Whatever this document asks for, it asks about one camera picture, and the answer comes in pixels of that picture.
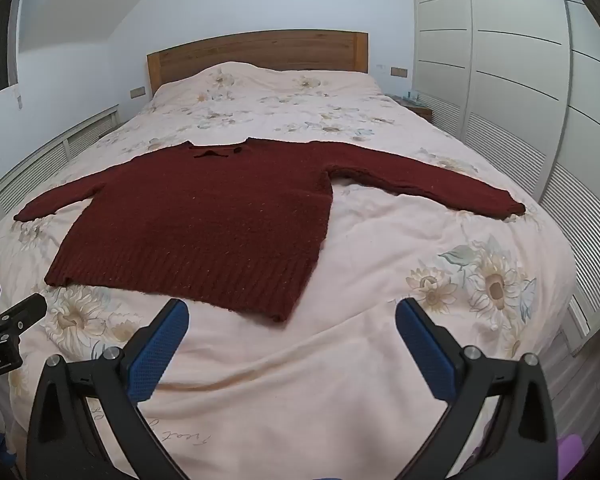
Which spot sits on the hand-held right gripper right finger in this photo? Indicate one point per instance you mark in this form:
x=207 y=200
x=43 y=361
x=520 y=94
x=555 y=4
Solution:
x=425 y=345

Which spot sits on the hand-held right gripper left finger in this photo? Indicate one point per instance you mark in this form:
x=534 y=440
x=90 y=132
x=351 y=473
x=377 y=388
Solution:
x=160 y=345

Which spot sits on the dark red knit sweater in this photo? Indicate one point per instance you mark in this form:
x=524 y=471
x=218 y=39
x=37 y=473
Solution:
x=205 y=220

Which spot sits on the white floral bed sheet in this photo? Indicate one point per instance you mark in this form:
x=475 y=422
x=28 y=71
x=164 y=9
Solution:
x=370 y=270

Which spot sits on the white louvered radiator cover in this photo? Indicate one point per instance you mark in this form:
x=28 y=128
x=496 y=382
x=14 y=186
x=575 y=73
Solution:
x=45 y=155

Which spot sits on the purple object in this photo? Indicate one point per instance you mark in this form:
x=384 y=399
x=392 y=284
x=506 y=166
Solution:
x=570 y=452

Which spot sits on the wooden nightstand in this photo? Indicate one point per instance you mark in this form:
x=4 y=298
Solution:
x=420 y=107

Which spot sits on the white panelled wardrobe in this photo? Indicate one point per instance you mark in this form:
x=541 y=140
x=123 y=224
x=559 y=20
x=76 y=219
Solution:
x=510 y=85

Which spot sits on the wooden headboard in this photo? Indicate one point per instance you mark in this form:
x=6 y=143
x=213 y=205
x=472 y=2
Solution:
x=260 y=52

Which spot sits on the beige wall switch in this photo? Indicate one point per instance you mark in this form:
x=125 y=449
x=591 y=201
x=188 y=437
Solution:
x=399 y=71
x=137 y=92

